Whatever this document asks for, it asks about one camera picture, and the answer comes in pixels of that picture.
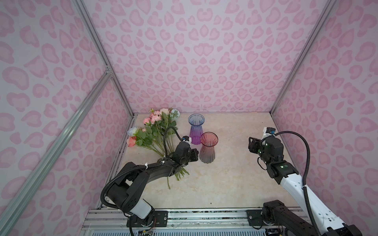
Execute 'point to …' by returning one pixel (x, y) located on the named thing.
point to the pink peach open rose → (131, 141)
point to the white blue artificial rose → (132, 131)
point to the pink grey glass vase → (208, 140)
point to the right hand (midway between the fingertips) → (252, 138)
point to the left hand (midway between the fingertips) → (200, 151)
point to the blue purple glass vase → (196, 120)
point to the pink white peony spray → (156, 133)
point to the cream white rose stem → (168, 122)
